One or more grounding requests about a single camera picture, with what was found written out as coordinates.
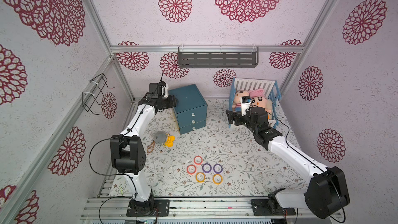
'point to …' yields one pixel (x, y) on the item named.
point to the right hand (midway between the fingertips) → (237, 110)
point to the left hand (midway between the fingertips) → (175, 101)
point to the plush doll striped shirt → (258, 98)
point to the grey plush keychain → (160, 137)
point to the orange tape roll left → (201, 181)
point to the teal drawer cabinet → (191, 109)
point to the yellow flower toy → (169, 142)
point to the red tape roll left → (195, 170)
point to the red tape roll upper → (200, 162)
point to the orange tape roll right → (215, 182)
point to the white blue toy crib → (271, 89)
